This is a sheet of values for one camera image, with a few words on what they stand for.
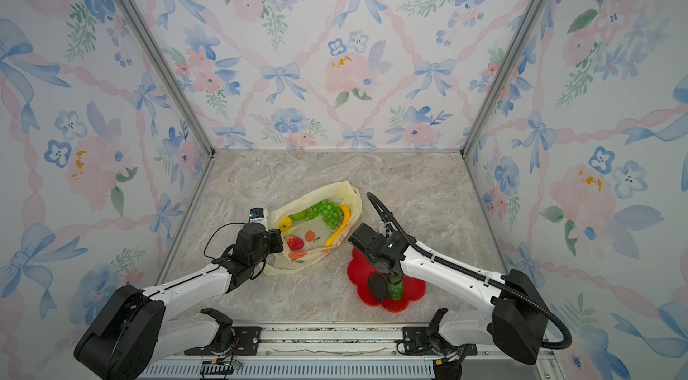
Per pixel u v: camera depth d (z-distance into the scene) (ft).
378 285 2.64
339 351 2.40
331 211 3.12
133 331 1.37
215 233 3.13
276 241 2.58
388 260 1.80
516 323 1.31
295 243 2.94
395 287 2.59
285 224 3.04
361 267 2.78
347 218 3.17
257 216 2.56
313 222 3.20
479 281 1.45
